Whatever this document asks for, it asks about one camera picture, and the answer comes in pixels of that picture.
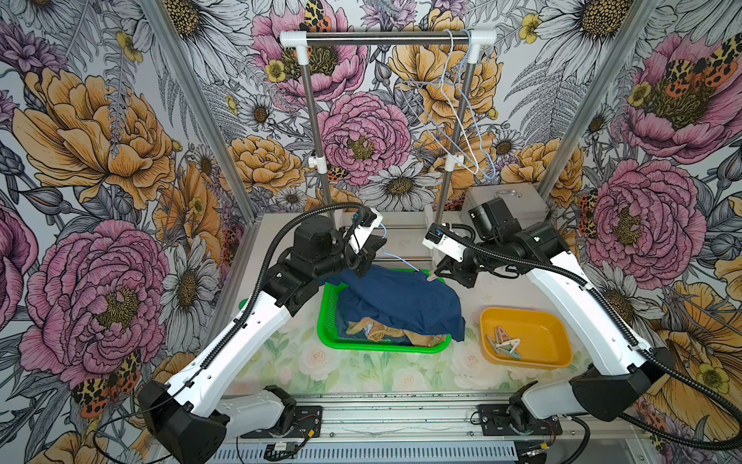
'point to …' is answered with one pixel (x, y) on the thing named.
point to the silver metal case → (529, 206)
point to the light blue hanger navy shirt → (395, 257)
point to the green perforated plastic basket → (328, 326)
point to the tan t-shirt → (377, 333)
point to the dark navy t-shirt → (399, 297)
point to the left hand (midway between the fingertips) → (380, 247)
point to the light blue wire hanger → (491, 174)
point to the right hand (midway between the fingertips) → (444, 274)
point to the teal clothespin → (507, 350)
